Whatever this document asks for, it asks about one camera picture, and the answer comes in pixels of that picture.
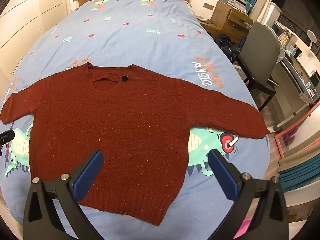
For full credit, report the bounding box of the blue printed blanket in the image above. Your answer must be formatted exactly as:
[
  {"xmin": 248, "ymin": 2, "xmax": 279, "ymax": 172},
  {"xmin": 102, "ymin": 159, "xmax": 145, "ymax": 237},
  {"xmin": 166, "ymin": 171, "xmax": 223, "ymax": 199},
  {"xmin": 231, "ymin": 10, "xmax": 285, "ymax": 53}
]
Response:
[{"xmin": 0, "ymin": 0, "xmax": 272, "ymax": 240}]

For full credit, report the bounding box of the white printer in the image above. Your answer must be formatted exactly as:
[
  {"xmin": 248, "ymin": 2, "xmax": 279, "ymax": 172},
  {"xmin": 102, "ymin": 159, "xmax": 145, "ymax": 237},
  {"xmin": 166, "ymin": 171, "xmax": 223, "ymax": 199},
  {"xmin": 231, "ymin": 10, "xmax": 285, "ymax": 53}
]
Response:
[{"xmin": 219, "ymin": 0, "xmax": 248, "ymax": 12}]

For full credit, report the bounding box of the teal folded cloth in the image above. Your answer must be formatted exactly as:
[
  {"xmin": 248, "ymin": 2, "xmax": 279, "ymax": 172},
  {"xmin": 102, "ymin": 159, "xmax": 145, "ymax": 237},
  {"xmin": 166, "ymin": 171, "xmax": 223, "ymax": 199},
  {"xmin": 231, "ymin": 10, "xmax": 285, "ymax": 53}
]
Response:
[{"xmin": 279, "ymin": 155, "xmax": 320, "ymax": 193}]

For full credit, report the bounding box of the white desk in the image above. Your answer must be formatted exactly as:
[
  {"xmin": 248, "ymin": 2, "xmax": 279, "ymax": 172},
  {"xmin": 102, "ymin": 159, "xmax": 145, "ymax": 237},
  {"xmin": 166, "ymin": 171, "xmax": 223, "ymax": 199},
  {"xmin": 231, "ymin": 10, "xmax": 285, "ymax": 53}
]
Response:
[{"xmin": 272, "ymin": 37, "xmax": 320, "ymax": 130}]

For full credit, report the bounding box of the dark red knitted sweater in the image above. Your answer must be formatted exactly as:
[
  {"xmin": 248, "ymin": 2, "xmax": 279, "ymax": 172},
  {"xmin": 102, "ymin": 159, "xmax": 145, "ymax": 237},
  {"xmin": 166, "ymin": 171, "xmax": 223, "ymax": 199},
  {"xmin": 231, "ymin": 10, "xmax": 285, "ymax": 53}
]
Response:
[{"xmin": 0, "ymin": 64, "xmax": 270, "ymax": 227}]

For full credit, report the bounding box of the white round desk lamp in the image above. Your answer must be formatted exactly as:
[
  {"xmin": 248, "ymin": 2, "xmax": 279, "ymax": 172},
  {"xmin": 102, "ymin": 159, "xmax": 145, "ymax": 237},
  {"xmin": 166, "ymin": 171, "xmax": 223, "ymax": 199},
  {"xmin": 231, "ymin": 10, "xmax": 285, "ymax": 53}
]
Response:
[{"xmin": 306, "ymin": 30, "xmax": 318, "ymax": 55}]

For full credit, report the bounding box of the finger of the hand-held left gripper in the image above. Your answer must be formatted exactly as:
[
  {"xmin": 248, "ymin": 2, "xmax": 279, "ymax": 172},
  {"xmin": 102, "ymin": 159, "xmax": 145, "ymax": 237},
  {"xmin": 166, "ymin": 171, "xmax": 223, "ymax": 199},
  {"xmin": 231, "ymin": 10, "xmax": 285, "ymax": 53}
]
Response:
[{"xmin": 0, "ymin": 129, "xmax": 15, "ymax": 155}]

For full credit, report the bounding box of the pink frame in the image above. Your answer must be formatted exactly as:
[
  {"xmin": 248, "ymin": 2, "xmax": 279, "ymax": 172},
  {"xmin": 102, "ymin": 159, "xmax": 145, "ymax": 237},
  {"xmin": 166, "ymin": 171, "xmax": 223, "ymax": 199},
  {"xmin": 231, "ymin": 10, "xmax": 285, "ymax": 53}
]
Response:
[{"xmin": 274, "ymin": 110, "xmax": 319, "ymax": 159}]

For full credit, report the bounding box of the white cabinet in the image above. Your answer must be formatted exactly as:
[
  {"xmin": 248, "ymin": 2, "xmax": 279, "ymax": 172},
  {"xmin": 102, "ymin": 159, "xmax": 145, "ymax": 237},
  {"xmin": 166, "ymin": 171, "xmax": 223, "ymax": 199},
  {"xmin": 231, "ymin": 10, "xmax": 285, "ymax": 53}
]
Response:
[{"xmin": 260, "ymin": 2, "xmax": 283, "ymax": 28}]

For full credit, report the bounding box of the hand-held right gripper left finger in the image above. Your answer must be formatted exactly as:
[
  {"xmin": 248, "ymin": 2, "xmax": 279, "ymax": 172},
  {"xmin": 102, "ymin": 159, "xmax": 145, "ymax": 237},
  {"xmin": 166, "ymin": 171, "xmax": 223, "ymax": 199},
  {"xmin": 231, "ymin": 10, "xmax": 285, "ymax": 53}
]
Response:
[{"xmin": 22, "ymin": 150, "xmax": 105, "ymax": 240}]

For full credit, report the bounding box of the pink plastic object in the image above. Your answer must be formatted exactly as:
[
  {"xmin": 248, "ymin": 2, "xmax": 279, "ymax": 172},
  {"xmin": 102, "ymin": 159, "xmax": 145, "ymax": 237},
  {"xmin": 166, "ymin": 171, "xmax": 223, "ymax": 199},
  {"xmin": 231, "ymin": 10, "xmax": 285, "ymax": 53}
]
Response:
[{"xmin": 234, "ymin": 217, "xmax": 250, "ymax": 240}]

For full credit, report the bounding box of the wooden drawer cabinet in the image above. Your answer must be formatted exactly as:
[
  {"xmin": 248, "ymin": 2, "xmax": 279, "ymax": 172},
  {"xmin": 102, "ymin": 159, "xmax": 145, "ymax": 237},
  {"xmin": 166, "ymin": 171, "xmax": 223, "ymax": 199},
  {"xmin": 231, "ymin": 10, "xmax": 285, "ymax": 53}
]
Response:
[{"xmin": 210, "ymin": 1, "xmax": 253, "ymax": 44}]

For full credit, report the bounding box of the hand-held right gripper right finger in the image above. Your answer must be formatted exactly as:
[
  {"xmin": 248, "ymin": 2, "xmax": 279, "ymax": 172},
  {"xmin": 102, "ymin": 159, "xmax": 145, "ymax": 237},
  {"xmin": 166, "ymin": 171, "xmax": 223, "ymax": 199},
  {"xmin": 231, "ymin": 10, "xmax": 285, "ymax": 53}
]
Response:
[{"xmin": 207, "ymin": 149, "xmax": 290, "ymax": 240}]

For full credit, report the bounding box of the dark blue backpack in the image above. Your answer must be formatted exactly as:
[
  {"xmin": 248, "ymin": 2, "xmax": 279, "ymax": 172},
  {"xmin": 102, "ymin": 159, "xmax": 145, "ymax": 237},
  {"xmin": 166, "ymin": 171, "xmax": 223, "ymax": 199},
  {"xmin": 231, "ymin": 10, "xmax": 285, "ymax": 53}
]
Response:
[{"xmin": 214, "ymin": 34, "xmax": 237, "ymax": 55}]

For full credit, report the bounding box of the grey chair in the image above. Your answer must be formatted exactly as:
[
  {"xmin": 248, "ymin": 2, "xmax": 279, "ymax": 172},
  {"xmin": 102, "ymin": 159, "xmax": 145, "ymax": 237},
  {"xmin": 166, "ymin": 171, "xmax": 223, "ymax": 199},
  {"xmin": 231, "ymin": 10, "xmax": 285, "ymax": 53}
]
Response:
[{"xmin": 234, "ymin": 21, "xmax": 285, "ymax": 112}]

